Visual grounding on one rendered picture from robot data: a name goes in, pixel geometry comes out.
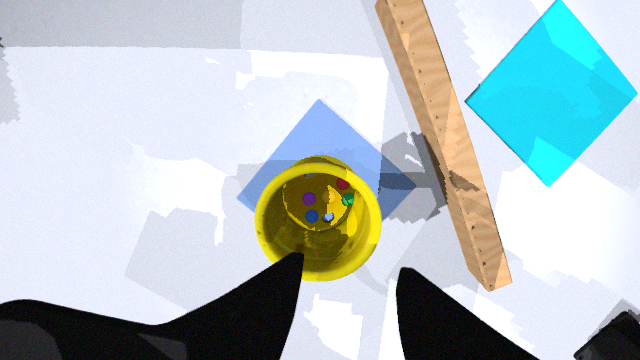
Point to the tan wooden plank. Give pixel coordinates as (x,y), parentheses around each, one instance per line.
(420,62)

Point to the dark red marble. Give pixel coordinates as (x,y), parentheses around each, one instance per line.
(342,184)

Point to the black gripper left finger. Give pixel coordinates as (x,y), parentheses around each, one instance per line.
(251,322)

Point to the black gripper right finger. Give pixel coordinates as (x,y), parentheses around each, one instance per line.
(434,326)

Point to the purple marble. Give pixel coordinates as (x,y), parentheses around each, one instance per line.
(309,198)

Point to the green marble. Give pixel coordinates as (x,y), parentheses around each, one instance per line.
(348,199)

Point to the yellow cup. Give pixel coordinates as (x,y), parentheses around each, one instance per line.
(332,249)

